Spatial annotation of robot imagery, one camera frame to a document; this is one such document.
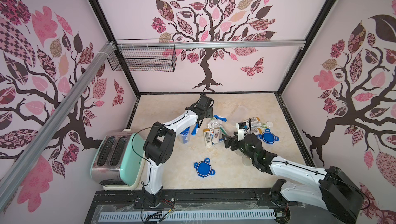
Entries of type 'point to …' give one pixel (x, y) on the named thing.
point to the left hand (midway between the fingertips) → (205, 113)
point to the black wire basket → (144, 55)
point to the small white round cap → (269, 124)
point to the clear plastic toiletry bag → (214, 123)
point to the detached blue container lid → (268, 137)
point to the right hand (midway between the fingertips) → (227, 133)
